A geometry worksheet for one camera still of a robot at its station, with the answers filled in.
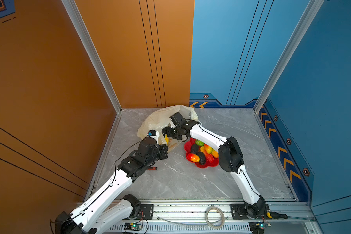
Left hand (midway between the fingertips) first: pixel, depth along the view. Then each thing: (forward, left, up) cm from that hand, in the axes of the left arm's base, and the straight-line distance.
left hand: (169, 146), depth 76 cm
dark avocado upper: (+7, -15, -15) cm, 22 cm away
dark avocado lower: (+2, -19, -15) cm, 25 cm away
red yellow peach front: (0, -13, -12) cm, 18 cm away
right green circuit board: (-33, -44, -21) cm, 58 cm away
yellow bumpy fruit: (+15, +4, -15) cm, 21 cm away
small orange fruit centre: (+8, -20, -16) cm, 27 cm away
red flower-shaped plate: (+9, -10, -16) cm, 21 cm away
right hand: (+14, +5, -10) cm, 18 cm away
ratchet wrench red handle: (-4, +11, -19) cm, 22 cm away
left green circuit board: (-33, +17, -21) cm, 43 cm away
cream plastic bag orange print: (+18, +8, +1) cm, 20 cm away
